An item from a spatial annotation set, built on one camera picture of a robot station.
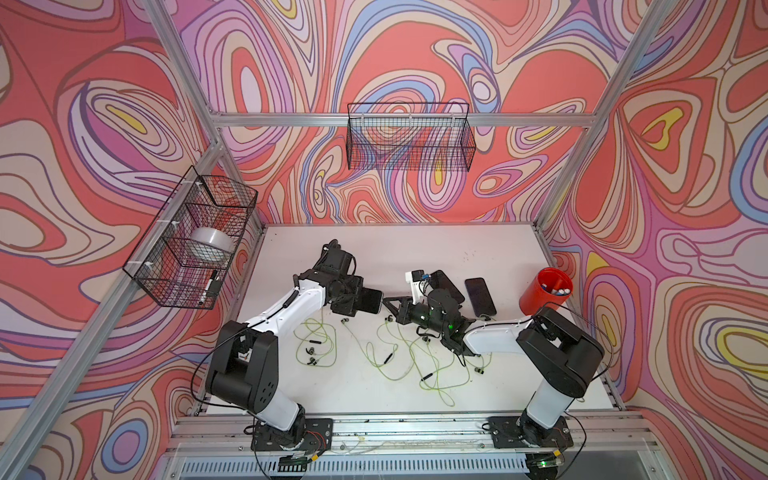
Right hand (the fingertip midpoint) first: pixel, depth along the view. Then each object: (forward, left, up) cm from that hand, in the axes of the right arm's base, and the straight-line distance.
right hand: (384, 309), depth 84 cm
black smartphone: (+17, -20, -12) cm, 29 cm away
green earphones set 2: (-14, -7, -11) cm, 20 cm away
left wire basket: (+6, +49, +19) cm, 53 cm away
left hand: (+6, +5, 0) cm, 8 cm away
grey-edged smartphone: (+5, +4, -3) cm, 7 cm away
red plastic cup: (+9, -52, -4) cm, 53 cm away
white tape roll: (+6, +41, +23) cm, 47 cm away
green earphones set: (-5, +21, -10) cm, 24 cm away
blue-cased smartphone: (+9, -32, -11) cm, 35 cm away
